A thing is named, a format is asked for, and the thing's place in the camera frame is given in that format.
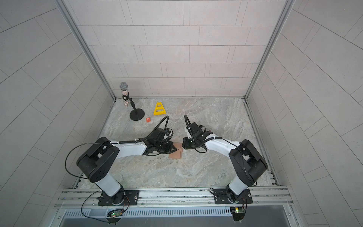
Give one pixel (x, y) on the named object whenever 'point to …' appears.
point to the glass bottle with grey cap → (124, 86)
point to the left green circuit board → (114, 216)
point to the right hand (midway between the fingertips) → (182, 146)
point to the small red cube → (148, 119)
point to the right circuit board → (237, 212)
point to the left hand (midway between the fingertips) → (180, 148)
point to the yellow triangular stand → (157, 113)
